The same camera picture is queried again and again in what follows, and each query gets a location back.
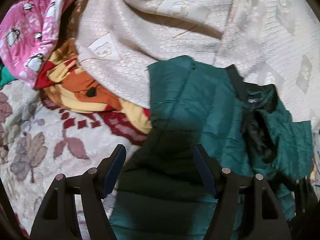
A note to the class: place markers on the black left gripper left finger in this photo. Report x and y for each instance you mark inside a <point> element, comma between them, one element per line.
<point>57,214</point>

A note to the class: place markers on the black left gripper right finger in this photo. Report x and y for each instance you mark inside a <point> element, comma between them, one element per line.
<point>262,217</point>

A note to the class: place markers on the dark green quilted puffer jacket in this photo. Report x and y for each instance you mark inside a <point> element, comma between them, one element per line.
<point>244,126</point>

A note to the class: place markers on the floral fleece blanket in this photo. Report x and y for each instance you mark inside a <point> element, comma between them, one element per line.
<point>39,140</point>

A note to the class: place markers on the red yellow orange blanket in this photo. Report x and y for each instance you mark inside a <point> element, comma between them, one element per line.
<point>68,85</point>

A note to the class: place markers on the green fabric piece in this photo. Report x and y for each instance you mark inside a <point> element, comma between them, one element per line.
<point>5,76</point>

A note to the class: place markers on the beige patterned bedspread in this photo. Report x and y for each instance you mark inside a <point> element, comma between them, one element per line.
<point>269,41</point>

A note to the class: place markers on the pink penguin print blanket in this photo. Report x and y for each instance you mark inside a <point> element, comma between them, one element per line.
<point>29,33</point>

